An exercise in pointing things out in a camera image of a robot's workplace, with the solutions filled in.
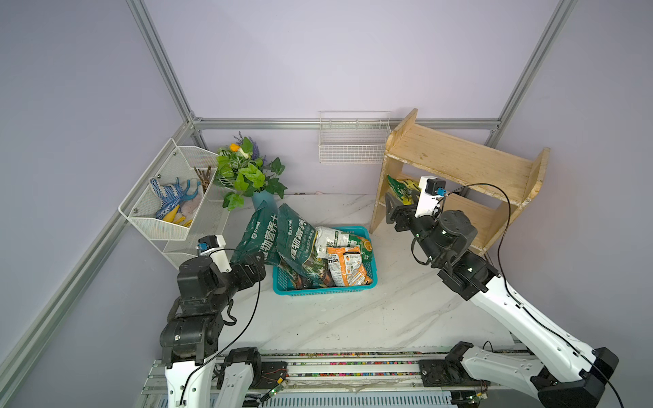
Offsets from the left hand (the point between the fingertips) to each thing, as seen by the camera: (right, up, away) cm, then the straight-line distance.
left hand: (249, 258), depth 66 cm
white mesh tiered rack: (-21, +4, +3) cm, 22 cm away
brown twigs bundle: (-21, +24, +18) cm, 37 cm away
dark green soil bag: (-1, +6, +12) cm, 13 cm away
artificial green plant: (-9, +28, +17) cm, 34 cm away
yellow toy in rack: (-24, +11, +6) cm, 27 cm away
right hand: (+39, +16, 0) cm, 42 cm away
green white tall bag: (+21, +4, +19) cm, 29 cm away
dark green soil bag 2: (+10, +3, +12) cm, 16 cm away
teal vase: (-3, +18, +25) cm, 31 cm away
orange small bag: (+26, -5, +14) cm, 31 cm away
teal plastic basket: (+4, -14, +19) cm, 24 cm away
